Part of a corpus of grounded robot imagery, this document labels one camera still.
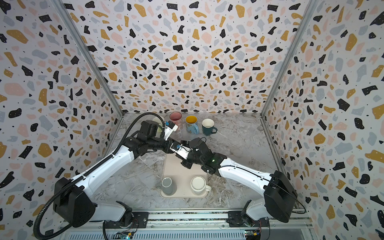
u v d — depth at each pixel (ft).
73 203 1.29
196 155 2.01
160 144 2.21
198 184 2.57
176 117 3.58
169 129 2.30
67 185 1.34
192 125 3.36
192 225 2.40
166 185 2.46
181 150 2.11
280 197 1.37
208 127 3.29
